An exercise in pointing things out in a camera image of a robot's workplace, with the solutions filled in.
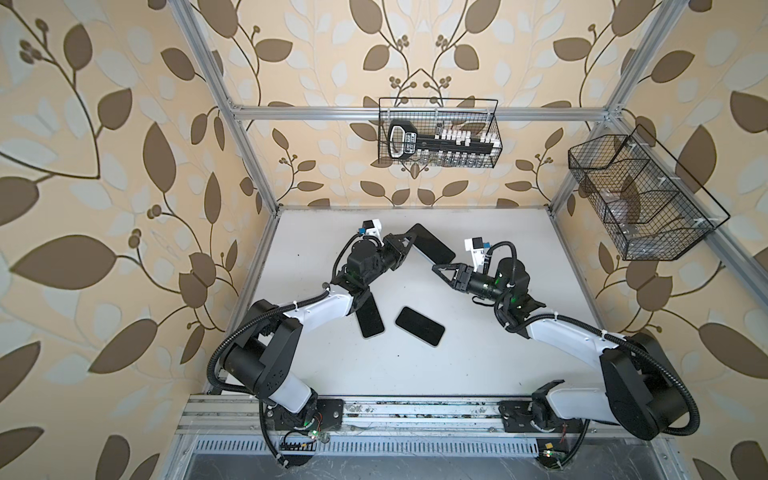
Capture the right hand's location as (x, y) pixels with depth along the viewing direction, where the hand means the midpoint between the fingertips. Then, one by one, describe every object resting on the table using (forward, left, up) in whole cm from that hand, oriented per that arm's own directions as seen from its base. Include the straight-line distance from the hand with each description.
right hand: (435, 272), depth 77 cm
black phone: (+8, 0, +1) cm, 8 cm away
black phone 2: (-3, +19, -20) cm, 28 cm away
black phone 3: (-5, +3, -22) cm, 23 cm away
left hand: (+8, +3, +6) cm, 11 cm away
